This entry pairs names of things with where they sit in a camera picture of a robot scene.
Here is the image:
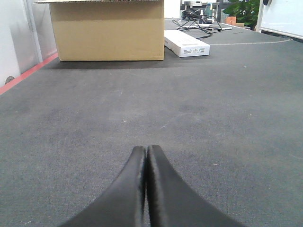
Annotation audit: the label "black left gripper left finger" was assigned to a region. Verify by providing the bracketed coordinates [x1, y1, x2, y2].
[56, 146, 147, 227]

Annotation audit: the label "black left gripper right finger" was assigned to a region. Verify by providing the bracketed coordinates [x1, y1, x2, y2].
[146, 144, 247, 227]

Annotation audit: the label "long flat white box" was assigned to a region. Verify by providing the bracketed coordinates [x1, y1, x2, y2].
[164, 29, 210, 58]

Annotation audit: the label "large brown cardboard box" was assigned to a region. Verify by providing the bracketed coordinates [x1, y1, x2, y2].
[34, 0, 165, 62]

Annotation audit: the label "black headphones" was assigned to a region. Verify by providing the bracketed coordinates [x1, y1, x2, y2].
[181, 9, 204, 21]

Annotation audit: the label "green potted plant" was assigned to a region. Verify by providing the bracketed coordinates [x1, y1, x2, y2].
[222, 0, 261, 30]

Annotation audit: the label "black cable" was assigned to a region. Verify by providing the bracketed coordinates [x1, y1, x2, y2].
[172, 15, 222, 40]

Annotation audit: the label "whiteboard with white frame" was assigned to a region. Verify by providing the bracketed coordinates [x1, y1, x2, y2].
[257, 0, 303, 40]

